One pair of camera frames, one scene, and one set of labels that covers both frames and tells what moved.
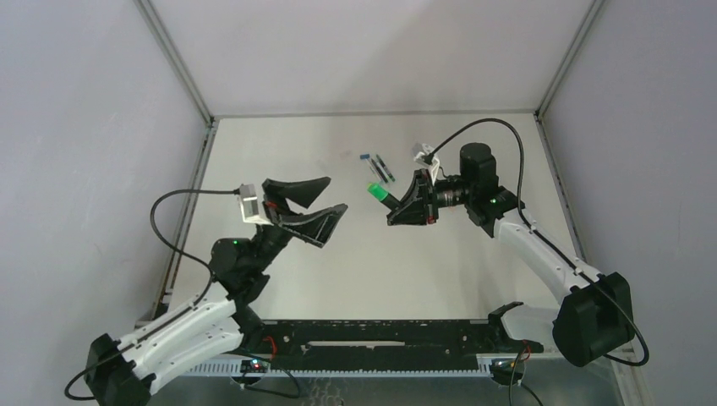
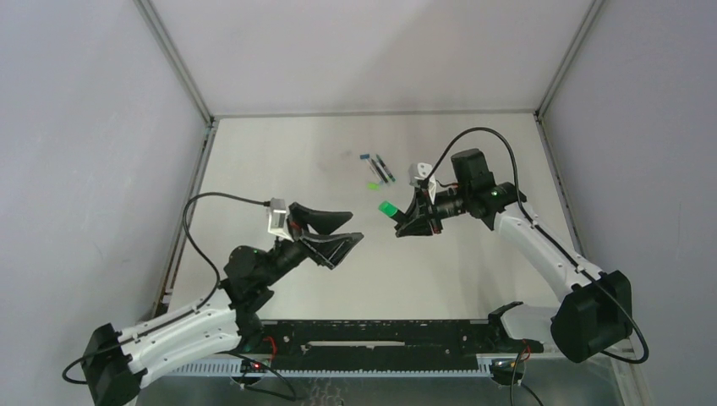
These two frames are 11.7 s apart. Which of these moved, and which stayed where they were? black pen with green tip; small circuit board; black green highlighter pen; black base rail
Moved: black green highlighter pen
Stayed: small circuit board; black pen with green tip; black base rail
